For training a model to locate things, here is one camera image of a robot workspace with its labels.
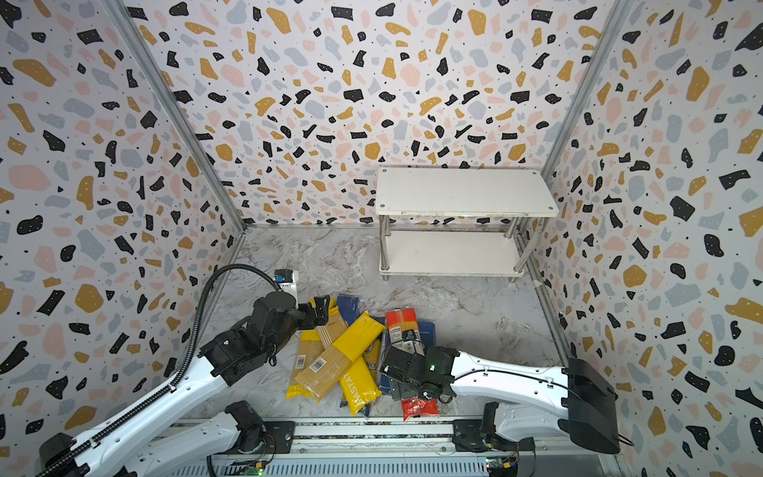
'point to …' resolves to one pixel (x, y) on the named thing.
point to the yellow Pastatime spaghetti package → (358, 386)
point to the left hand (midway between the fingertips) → (318, 298)
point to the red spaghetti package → (398, 323)
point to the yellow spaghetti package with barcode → (323, 373)
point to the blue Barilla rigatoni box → (427, 337)
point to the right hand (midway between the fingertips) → (407, 384)
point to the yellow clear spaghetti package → (310, 346)
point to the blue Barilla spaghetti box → (349, 307)
